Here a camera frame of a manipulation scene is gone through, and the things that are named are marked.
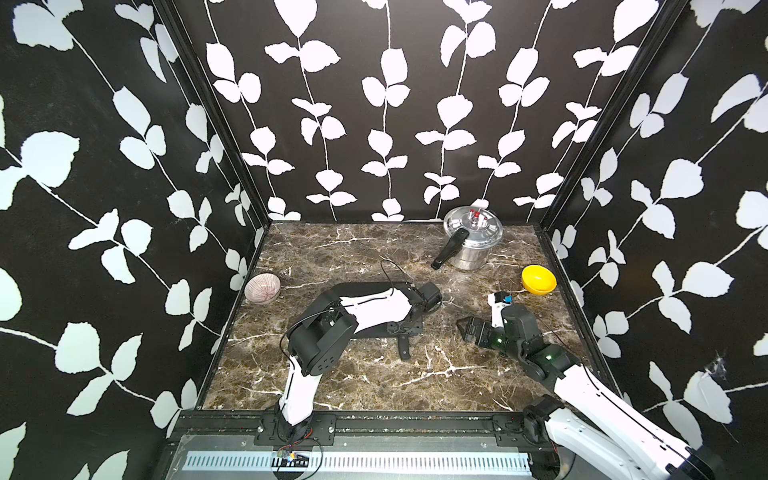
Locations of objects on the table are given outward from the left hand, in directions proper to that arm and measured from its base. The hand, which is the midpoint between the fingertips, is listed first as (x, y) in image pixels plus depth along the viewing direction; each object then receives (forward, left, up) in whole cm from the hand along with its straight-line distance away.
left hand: (410, 323), depth 91 cm
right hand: (-5, -16, +9) cm, 19 cm away
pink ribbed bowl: (+14, +49, +1) cm, 51 cm away
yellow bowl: (+14, -46, +1) cm, 48 cm away
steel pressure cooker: (+27, -23, +12) cm, 37 cm away
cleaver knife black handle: (-7, +2, -1) cm, 7 cm away
